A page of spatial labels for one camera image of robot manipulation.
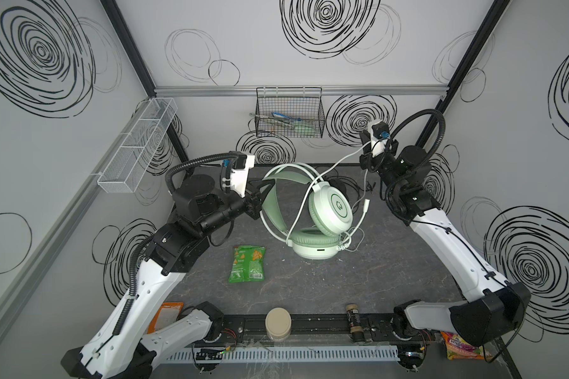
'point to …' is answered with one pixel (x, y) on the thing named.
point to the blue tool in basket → (284, 116)
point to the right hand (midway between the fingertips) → (363, 130)
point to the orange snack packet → (167, 314)
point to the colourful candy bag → (457, 348)
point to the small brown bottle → (355, 322)
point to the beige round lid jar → (278, 324)
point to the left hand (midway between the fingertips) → (273, 181)
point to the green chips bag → (248, 264)
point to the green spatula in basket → (297, 127)
